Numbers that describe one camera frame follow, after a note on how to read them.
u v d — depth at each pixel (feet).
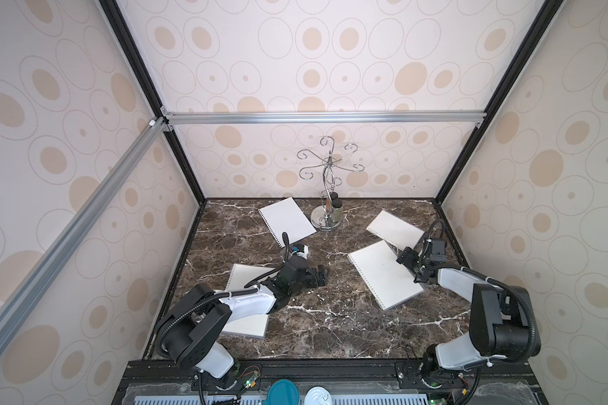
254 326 2.79
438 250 2.42
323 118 3.16
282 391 2.14
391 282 3.01
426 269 2.30
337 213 3.45
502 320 1.47
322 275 2.57
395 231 3.57
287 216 3.79
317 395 2.17
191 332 1.42
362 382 2.39
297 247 2.60
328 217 3.61
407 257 2.85
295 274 2.18
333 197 3.31
